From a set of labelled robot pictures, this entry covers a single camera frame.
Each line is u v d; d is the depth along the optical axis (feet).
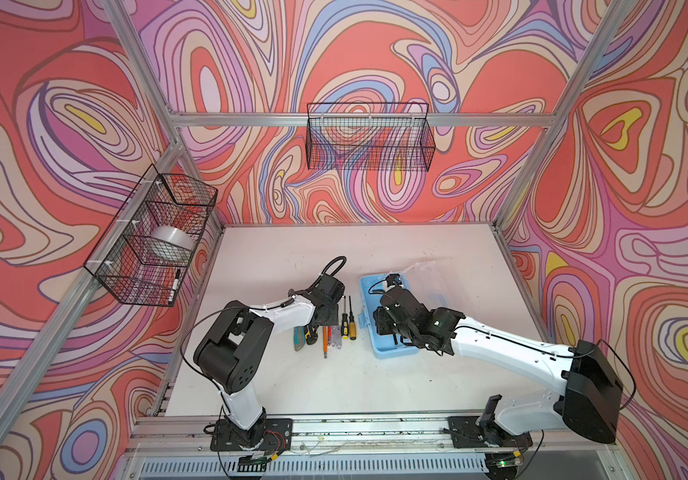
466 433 2.41
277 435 2.39
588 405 1.29
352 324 3.03
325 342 2.89
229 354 1.56
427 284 3.07
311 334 2.90
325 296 2.45
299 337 2.93
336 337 2.90
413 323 1.94
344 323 2.99
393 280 2.35
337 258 2.58
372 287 2.14
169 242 2.30
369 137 3.16
